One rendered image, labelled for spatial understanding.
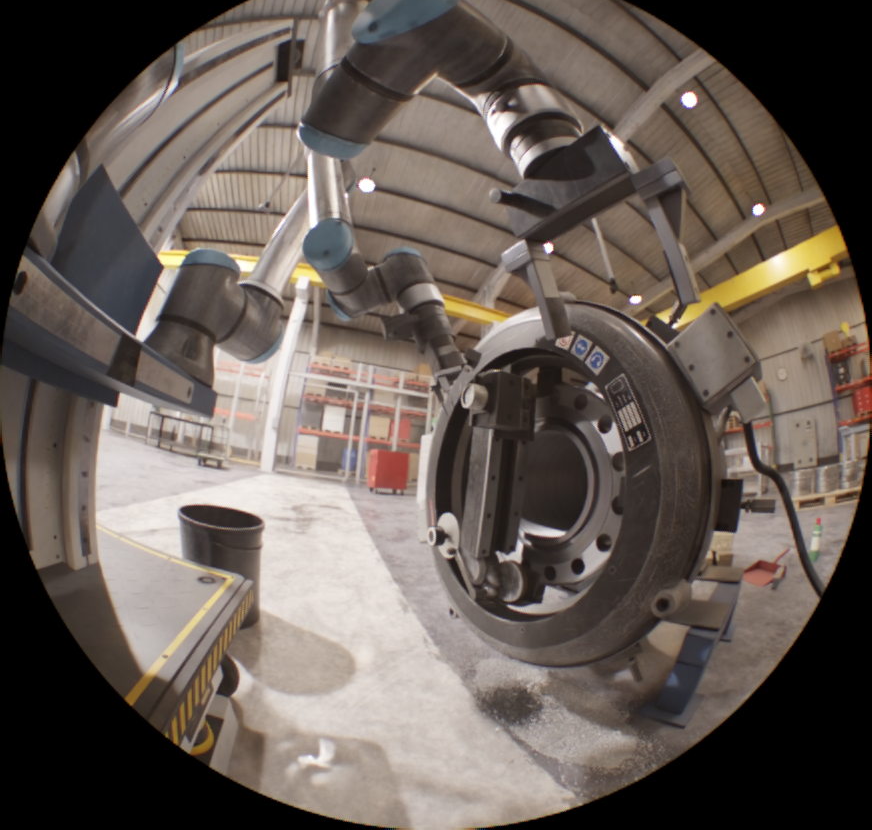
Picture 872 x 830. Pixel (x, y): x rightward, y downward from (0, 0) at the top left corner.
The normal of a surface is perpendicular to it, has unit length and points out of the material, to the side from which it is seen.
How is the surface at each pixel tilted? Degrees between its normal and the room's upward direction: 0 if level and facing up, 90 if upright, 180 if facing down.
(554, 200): 113
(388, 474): 90
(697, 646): 90
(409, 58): 166
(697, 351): 90
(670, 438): 87
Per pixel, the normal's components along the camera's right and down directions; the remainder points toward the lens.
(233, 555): 0.80, -0.03
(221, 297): 0.99, 0.10
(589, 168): -0.86, 0.22
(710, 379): -0.89, -0.18
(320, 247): -0.07, -0.16
